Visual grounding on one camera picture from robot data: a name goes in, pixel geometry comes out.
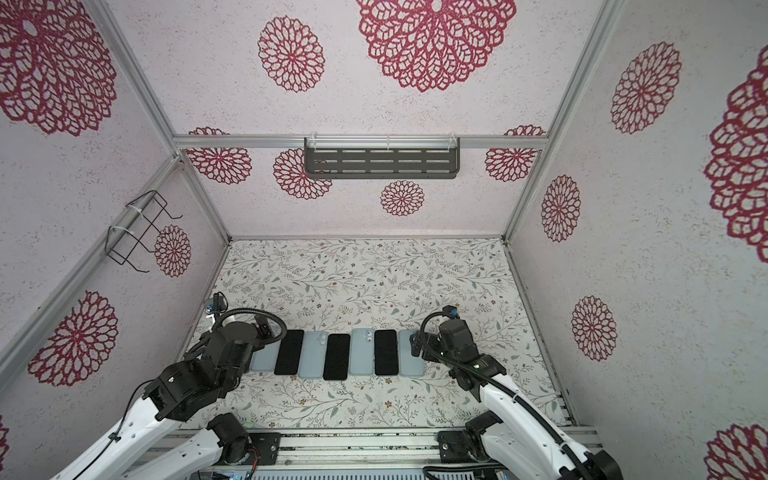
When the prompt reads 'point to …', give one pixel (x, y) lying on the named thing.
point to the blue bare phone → (337, 357)
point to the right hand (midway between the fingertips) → (424, 336)
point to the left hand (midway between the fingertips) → (250, 325)
